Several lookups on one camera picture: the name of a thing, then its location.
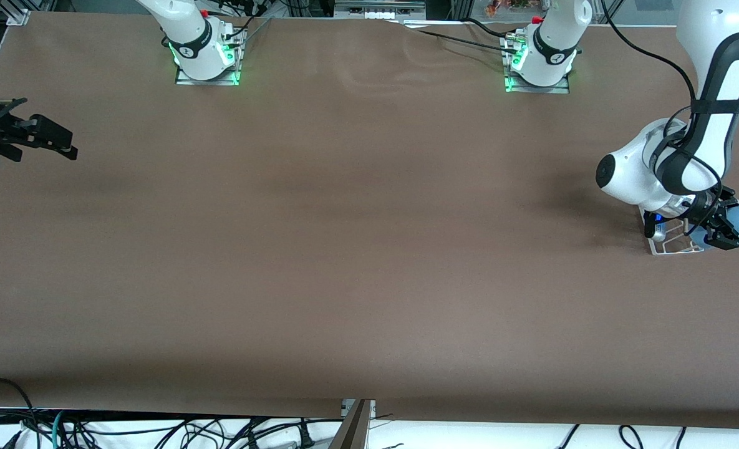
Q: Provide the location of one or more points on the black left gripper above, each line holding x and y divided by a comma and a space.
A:
713, 216

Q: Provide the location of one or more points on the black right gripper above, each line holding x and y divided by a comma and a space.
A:
2, 133

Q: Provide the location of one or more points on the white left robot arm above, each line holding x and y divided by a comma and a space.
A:
631, 178

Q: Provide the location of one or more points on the orange red background item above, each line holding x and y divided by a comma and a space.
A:
506, 6

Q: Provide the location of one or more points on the brown table cover sheet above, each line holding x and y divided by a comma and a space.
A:
369, 280

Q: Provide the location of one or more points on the white power strip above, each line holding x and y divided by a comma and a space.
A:
378, 7

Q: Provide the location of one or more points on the dark angled metal bar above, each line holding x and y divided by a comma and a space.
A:
352, 433

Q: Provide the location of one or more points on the aluminium frame profile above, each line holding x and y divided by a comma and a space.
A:
19, 14

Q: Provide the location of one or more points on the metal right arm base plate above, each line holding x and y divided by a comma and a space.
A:
219, 81

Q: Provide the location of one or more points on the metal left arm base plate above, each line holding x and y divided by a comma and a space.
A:
556, 89

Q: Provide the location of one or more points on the silver metal table bracket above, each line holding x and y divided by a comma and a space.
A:
371, 408

